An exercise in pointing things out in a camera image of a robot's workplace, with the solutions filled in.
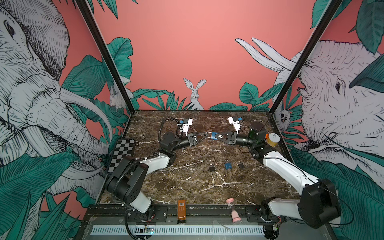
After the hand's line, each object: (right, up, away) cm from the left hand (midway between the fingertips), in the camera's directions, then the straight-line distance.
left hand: (208, 135), depth 71 cm
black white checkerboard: (-53, -10, +24) cm, 59 cm away
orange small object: (+43, -2, +30) cm, 52 cm away
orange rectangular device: (-13, -38, +1) cm, 40 cm away
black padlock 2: (+22, -20, +22) cm, 37 cm away
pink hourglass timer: (+14, -40, +2) cm, 43 cm away
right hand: (+4, -1, -1) cm, 4 cm away
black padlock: (+4, -22, +20) cm, 29 cm away
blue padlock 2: (+14, -20, +20) cm, 32 cm away
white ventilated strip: (-16, -45, -1) cm, 48 cm away
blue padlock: (+2, 0, +1) cm, 3 cm away
